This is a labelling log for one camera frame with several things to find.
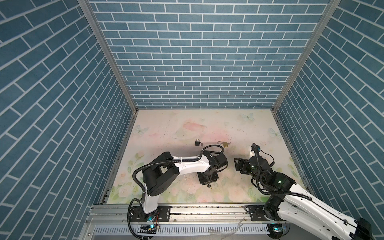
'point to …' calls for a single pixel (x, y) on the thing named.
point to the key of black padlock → (202, 144)
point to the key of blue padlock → (209, 186)
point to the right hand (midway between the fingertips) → (238, 159)
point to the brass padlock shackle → (219, 141)
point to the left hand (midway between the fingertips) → (212, 183)
